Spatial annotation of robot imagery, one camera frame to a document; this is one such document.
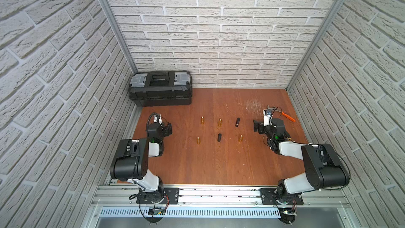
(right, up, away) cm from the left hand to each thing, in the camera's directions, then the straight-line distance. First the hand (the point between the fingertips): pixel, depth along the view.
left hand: (161, 120), depth 95 cm
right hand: (+64, +1, 0) cm, 64 cm away
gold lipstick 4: (+48, -10, -5) cm, 49 cm away
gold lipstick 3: (+23, -11, -6) cm, 26 cm away
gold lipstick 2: (+36, -1, +2) cm, 37 cm away
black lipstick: (+47, 0, 0) cm, 47 cm away
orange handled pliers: (+83, +2, +9) cm, 83 cm away
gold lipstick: (+25, 0, +3) cm, 26 cm away
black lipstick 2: (+35, -8, -7) cm, 37 cm away
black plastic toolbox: (-1, +20, +3) cm, 20 cm away
